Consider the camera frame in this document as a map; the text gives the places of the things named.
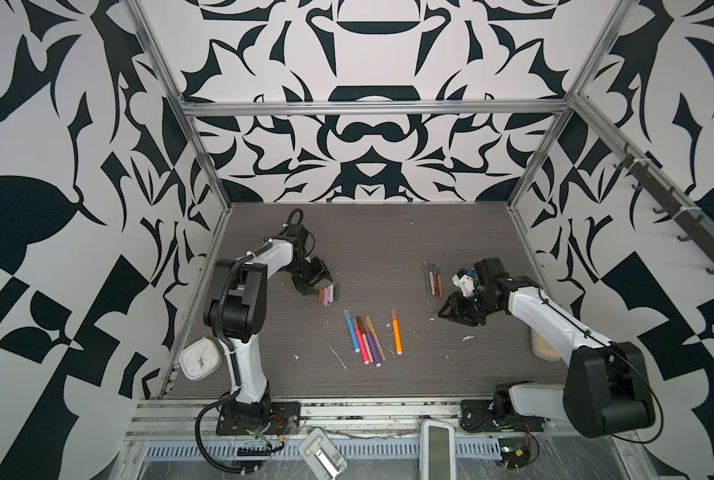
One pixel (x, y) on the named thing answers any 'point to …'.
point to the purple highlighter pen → (373, 349)
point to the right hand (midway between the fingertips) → (446, 312)
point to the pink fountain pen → (431, 279)
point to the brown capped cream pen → (364, 335)
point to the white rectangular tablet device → (437, 450)
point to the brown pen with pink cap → (436, 279)
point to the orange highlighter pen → (397, 333)
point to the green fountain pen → (426, 274)
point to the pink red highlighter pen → (362, 350)
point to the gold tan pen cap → (320, 295)
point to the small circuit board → (514, 451)
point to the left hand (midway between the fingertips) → (328, 279)
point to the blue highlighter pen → (351, 328)
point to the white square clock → (200, 359)
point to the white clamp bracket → (322, 455)
